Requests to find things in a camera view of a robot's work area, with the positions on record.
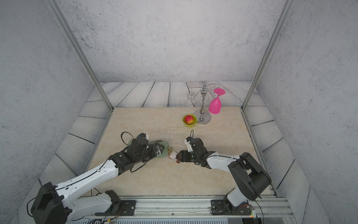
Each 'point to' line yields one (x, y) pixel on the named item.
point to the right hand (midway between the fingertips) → (180, 156)
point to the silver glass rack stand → (203, 117)
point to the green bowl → (194, 122)
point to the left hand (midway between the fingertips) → (163, 150)
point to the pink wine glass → (215, 105)
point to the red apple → (189, 119)
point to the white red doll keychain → (173, 154)
